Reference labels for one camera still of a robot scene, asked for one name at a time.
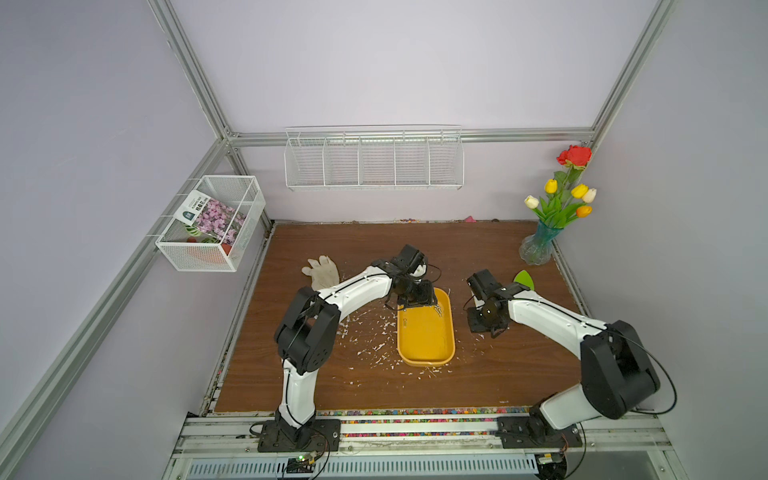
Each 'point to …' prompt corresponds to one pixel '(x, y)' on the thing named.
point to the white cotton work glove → (324, 273)
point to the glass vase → (536, 249)
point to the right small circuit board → (551, 466)
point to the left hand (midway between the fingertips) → (432, 303)
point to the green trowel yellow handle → (524, 278)
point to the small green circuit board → (300, 464)
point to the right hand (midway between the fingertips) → (476, 322)
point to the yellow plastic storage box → (426, 334)
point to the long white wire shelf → (351, 158)
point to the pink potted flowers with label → (209, 221)
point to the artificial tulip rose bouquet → (565, 201)
